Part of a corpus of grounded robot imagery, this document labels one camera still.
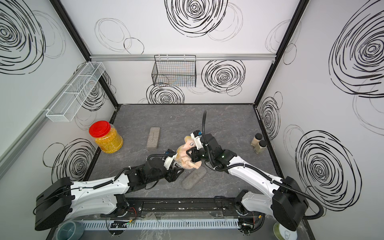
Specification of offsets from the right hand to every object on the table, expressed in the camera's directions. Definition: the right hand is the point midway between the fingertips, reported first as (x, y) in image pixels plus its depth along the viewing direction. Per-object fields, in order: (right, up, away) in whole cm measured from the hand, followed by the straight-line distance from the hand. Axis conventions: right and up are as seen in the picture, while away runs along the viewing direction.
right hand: (187, 153), depth 77 cm
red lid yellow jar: (-46, +8, +6) cm, 47 cm away
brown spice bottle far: (+42, +5, +14) cm, 45 cm away
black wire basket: (-12, +58, +47) cm, 75 cm away
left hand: (-4, -8, +1) cm, 9 cm away
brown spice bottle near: (+43, +2, +10) cm, 44 cm away
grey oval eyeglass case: (+3, -14, +4) cm, 15 cm away
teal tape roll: (-52, -33, -10) cm, 63 cm away
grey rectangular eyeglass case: (-23, +5, +20) cm, 31 cm away
